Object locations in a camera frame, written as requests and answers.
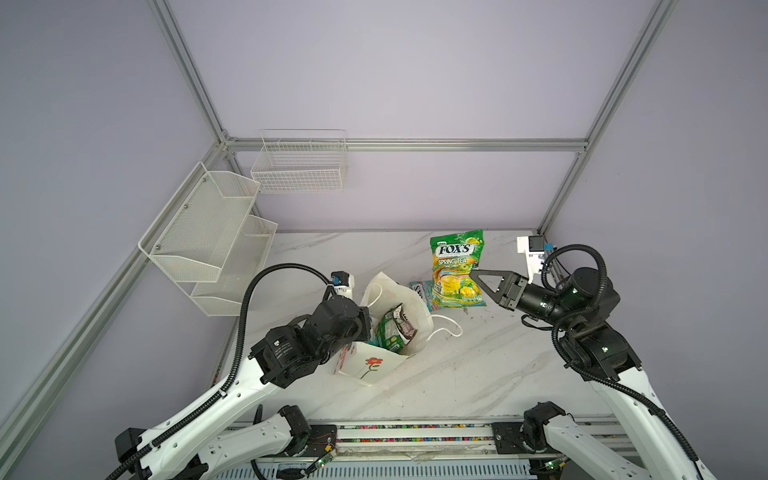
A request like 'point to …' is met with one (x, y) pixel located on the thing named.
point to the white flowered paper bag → (372, 364)
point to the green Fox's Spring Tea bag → (388, 333)
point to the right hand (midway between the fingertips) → (470, 277)
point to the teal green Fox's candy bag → (425, 289)
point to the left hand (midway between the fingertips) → (364, 313)
